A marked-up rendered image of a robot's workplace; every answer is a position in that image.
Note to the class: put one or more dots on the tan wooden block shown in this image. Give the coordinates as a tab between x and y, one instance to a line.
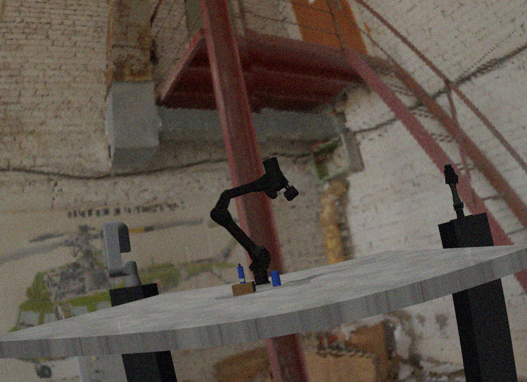
245	288

